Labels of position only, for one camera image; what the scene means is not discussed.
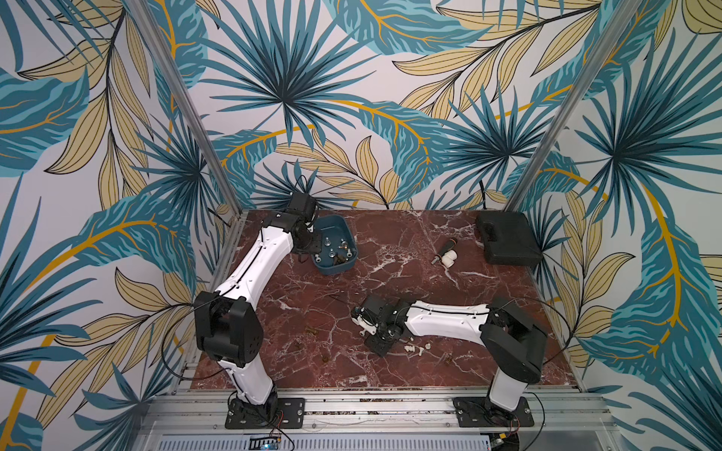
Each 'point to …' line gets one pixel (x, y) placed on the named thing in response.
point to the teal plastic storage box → (337, 248)
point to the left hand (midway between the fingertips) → (310, 248)
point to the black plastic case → (509, 238)
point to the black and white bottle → (447, 255)
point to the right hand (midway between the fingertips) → (376, 340)
